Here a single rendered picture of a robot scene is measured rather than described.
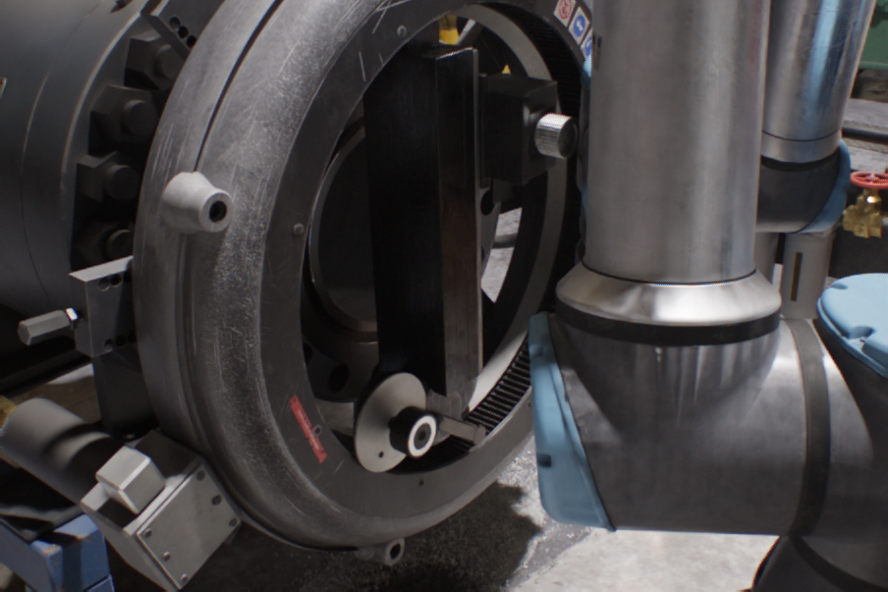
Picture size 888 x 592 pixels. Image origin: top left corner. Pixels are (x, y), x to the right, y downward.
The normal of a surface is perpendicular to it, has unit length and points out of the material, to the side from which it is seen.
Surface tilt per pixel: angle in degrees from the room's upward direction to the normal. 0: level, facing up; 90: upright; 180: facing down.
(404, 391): 90
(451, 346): 90
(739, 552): 0
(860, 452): 71
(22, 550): 90
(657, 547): 0
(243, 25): 41
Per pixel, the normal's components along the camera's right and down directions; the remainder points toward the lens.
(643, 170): -0.52, 0.21
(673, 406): -0.10, 0.23
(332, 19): 0.48, -0.07
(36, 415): -0.12, -0.86
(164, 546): 0.77, 0.24
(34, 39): -0.46, -0.44
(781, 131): -0.48, 0.63
